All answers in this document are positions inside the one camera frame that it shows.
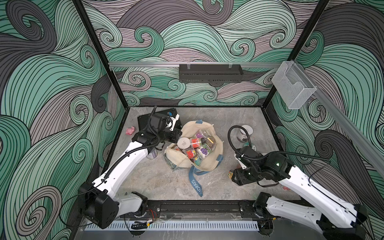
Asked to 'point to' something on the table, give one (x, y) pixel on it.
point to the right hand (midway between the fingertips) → (238, 178)
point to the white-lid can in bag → (183, 143)
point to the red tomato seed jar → (195, 140)
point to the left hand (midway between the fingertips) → (181, 131)
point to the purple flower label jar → (204, 151)
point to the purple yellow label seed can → (153, 154)
